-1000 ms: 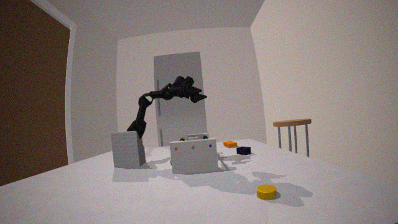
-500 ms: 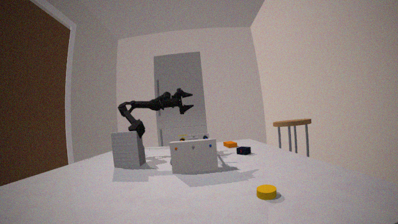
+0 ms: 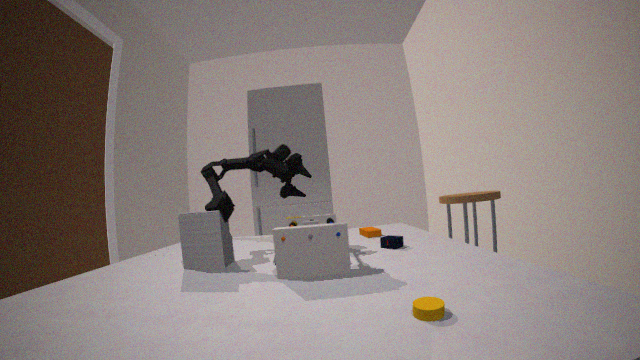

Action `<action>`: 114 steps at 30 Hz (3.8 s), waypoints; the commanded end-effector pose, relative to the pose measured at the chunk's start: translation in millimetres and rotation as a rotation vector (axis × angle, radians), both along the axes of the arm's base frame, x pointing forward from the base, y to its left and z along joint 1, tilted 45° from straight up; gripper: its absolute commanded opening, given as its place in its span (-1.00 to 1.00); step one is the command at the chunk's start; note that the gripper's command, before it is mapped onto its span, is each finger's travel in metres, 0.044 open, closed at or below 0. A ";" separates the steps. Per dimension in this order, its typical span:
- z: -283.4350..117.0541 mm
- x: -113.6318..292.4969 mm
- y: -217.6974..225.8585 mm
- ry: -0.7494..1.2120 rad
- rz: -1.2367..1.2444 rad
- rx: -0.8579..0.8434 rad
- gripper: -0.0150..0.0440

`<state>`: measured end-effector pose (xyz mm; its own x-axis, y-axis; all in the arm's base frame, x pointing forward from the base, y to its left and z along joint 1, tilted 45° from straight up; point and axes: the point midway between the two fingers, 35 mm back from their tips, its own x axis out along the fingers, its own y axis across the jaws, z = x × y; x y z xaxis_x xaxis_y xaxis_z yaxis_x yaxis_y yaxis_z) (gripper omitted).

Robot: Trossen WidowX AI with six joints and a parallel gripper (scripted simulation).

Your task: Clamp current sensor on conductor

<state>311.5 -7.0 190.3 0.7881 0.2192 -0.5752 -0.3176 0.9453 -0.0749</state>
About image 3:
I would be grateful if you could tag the yellow short cylinder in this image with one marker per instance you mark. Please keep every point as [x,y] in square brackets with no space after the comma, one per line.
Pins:
[428,309]

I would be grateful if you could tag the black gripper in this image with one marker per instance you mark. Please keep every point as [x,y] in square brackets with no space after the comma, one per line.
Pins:
[285,172]

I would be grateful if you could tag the orange rectangular block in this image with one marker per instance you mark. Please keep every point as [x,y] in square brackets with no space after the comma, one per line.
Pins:
[370,232]

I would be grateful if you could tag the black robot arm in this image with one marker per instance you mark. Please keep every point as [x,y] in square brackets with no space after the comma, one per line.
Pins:
[256,162]

